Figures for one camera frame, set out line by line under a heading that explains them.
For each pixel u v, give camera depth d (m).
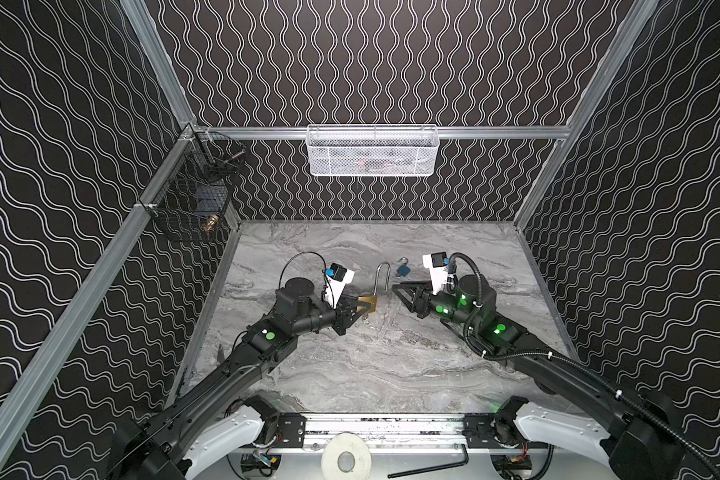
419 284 0.65
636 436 0.39
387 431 0.76
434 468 0.71
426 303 0.63
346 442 0.73
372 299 0.72
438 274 0.65
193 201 0.94
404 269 1.04
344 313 0.62
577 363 0.48
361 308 0.70
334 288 0.63
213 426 0.55
